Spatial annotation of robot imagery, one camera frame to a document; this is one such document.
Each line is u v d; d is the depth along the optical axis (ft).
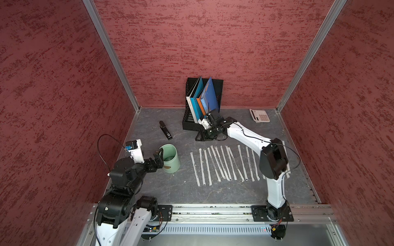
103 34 2.62
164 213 2.38
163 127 3.43
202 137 2.54
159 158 1.90
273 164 1.68
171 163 2.54
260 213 2.42
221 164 3.01
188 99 2.85
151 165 1.83
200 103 2.84
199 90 2.97
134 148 1.72
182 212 2.49
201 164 2.96
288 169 2.94
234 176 2.85
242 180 2.79
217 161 3.02
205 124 2.69
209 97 2.94
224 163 3.02
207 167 2.94
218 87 3.45
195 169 2.93
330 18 2.43
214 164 3.02
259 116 3.74
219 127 2.19
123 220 1.40
